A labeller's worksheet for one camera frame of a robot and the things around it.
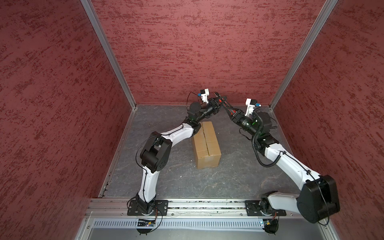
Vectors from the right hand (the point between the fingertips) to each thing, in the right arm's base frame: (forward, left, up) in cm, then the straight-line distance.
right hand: (224, 111), depth 75 cm
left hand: (+6, -3, +3) cm, 7 cm away
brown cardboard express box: (-11, +9, -15) cm, 21 cm away
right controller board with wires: (-46, -21, -33) cm, 60 cm away
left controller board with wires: (-43, +43, -34) cm, 69 cm away
